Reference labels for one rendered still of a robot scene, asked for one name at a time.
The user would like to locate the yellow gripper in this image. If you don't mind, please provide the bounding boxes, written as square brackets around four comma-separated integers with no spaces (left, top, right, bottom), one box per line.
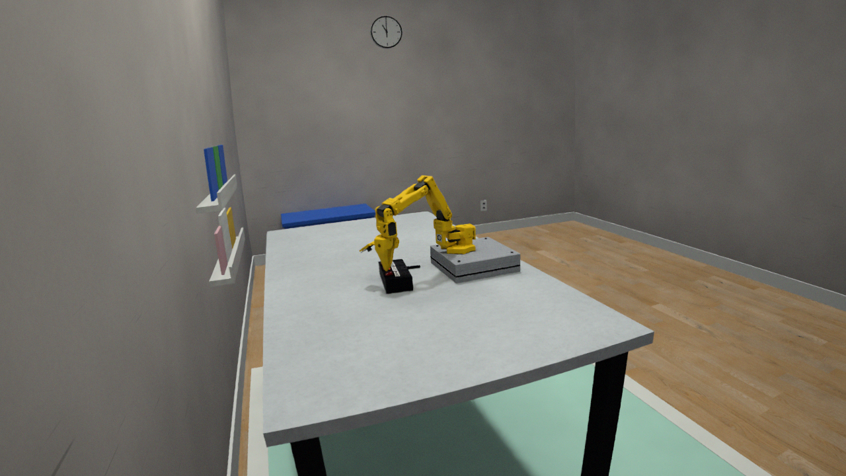
[359,234,399,271]

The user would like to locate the black power strip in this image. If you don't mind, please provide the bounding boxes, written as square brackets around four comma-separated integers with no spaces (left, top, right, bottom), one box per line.
[379,259,420,294]

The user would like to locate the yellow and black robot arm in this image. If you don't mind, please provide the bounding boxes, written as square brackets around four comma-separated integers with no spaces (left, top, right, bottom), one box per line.
[375,175,475,255]

